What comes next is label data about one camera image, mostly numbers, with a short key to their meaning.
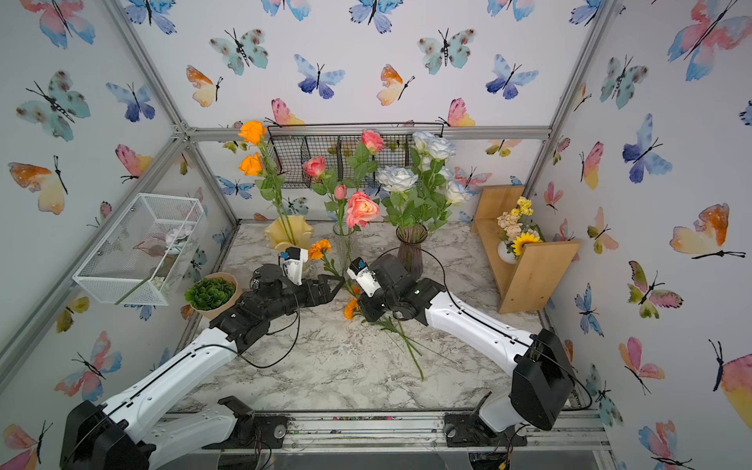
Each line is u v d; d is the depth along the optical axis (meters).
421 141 0.79
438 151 0.73
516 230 0.87
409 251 0.93
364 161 0.86
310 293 0.66
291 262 0.68
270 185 0.86
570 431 0.75
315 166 0.85
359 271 0.68
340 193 0.86
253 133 0.81
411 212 0.84
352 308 0.93
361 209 0.65
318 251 0.77
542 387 0.41
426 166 0.83
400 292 0.59
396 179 0.75
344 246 1.01
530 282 0.85
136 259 0.72
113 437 0.38
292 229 0.93
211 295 0.85
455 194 0.76
